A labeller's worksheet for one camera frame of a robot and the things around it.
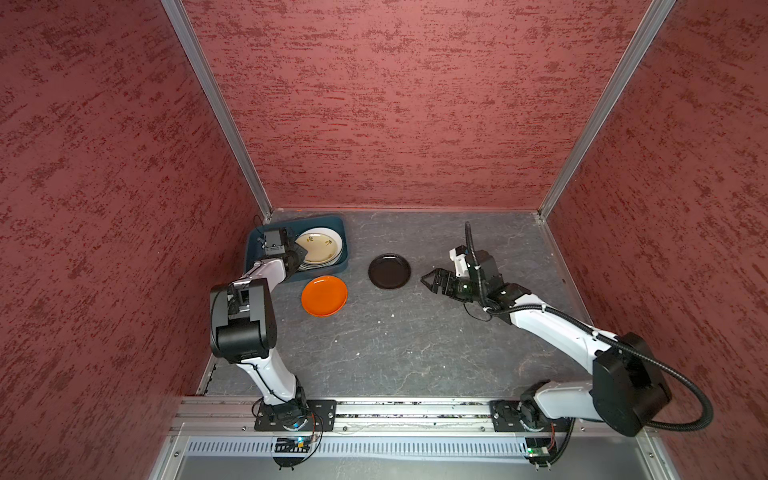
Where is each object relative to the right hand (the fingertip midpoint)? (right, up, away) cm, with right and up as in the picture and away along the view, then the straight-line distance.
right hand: (429, 288), depth 83 cm
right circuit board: (+25, -37, -12) cm, 46 cm away
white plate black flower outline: (-38, +5, +16) cm, 42 cm away
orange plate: (-33, -5, +13) cm, 36 cm away
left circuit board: (-33, -36, -13) cm, 50 cm away
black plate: (-12, +3, +20) cm, 23 cm away
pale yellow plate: (-36, +12, +23) cm, 44 cm away
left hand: (-41, +8, +15) cm, 45 cm away
